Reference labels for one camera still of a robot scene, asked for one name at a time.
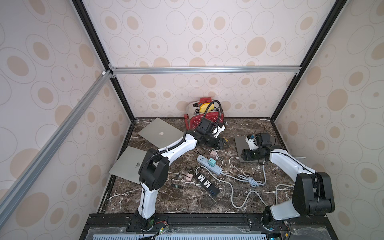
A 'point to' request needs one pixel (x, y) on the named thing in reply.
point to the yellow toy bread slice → (203, 107)
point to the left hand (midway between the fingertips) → (229, 146)
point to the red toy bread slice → (202, 100)
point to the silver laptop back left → (162, 134)
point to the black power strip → (207, 185)
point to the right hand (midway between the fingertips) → (245, 155)
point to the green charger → (211, 162)
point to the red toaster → (193, 115)
